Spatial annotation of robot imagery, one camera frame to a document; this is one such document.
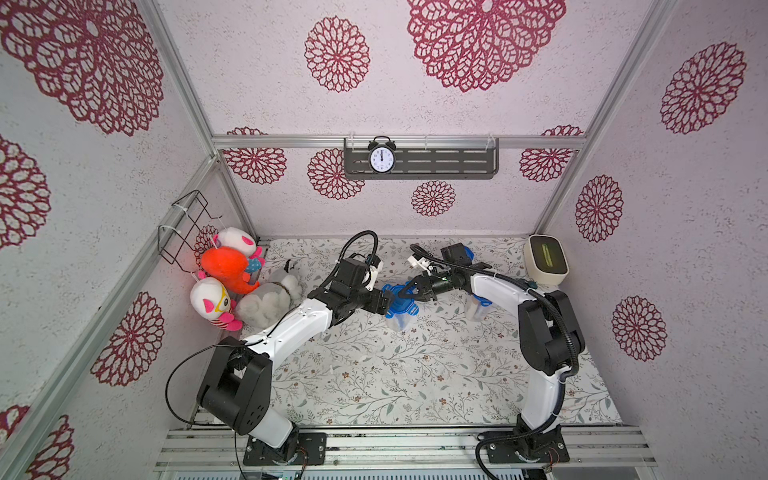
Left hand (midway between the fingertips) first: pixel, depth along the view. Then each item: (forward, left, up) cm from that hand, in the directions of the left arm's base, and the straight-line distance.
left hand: (381, 295), depth 87 cm
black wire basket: (+4, +51, +19) cm, 55 cm away
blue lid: (+16, -29, -1) cm, 33 cm away
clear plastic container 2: (0, -30, -6) cm, 30 cm away
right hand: (-1, -6, +2) cm, 6 cm away
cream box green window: (+21, -59, -9) cm, 63 cm away
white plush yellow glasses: (-5, +45, +6) cm, 46 cm away
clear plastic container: (-5, -6, -5) cm, 9 cm away
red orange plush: (+8, +45, +4) cm, 46 cm away
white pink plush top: (+18, +46, +6) cm, 50 cm away
